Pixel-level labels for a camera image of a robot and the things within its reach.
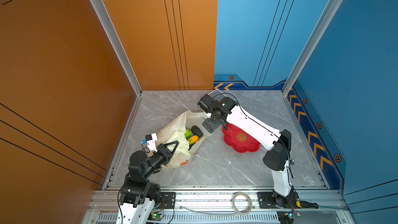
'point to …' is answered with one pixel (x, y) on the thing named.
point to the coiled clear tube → (250, 206)
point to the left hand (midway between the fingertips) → (179, 142)
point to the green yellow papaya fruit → (193, 139)
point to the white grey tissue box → (216, 94)
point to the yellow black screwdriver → (303, 204)
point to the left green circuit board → (157, 215)
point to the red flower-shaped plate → (239, 140)
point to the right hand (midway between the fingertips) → (213, 121)
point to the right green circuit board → (285, 216)
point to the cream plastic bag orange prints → (174, 130)
